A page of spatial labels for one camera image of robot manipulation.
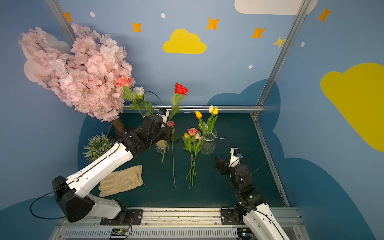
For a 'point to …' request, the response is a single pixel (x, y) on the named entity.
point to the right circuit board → (244, 233)
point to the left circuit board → (119, 232)
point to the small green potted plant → (96, 145)
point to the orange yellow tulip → (199, 115)
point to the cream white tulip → (211, 110)
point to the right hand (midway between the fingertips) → (226, 154)
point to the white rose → (147, 105)
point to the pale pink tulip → (198, 143)
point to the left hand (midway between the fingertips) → (170, 123)
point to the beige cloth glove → (121, 180)
